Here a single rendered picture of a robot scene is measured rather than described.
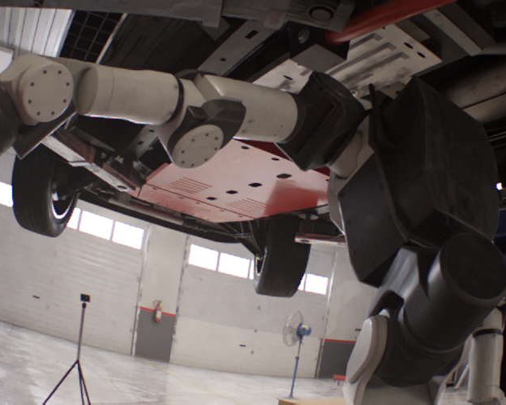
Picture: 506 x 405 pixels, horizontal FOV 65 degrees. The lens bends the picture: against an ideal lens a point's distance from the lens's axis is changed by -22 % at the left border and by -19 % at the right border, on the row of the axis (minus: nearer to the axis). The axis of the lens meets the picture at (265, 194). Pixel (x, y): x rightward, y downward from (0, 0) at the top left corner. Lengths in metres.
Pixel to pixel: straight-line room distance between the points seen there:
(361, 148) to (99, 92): 0.47
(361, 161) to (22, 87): 0.58
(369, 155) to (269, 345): 11.20
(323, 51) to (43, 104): 0.62
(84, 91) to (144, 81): 0.08
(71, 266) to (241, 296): 4.25
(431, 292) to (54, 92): 0.48
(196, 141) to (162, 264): 9.95
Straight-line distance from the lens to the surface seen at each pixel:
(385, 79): 1.23
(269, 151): 1.72
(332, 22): 0.86
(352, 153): 0.83
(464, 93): 1.55
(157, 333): 10.52
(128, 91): 0.57
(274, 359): 12.06
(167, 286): 10.58
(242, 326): 11.49
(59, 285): 10.01
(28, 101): 0.48
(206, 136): 0.63
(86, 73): 0.59
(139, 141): 1.95
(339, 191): 0.86
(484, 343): 0.87
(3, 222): 10.02
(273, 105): 0.73
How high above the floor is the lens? 0.93
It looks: 18 degrees up
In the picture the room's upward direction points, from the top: 9 degrees clockwise
